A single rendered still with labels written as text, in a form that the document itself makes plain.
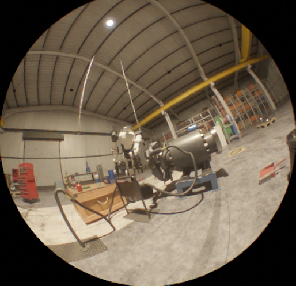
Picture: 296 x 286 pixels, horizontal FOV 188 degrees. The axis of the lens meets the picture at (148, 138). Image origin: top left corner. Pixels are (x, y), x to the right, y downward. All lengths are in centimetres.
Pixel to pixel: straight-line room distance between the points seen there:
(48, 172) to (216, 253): 953
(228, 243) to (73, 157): 955
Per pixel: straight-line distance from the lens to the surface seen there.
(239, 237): 77
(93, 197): 139
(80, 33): 810
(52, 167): 933
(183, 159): 130
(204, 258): 71
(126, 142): 147
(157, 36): 826
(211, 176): 123
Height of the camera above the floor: 66
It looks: 15 degrees up
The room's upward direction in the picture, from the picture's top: 18 degrees counter-clockwise
